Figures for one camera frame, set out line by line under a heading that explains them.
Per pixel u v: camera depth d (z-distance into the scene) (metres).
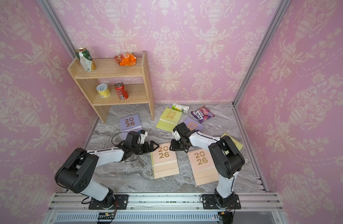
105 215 0.73
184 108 1.13
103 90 0.92
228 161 0.49
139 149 0.79
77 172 0.45
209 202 0.73
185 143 0.70
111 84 1.09
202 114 1.09
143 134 0.86
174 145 0.82
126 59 0.76
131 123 1.06
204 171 0.85
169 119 1.10
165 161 0.87
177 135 0.87
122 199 0.75
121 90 0.87
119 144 0.74
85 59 0.72
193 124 1.09
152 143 0.83
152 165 0.87
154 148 0.83
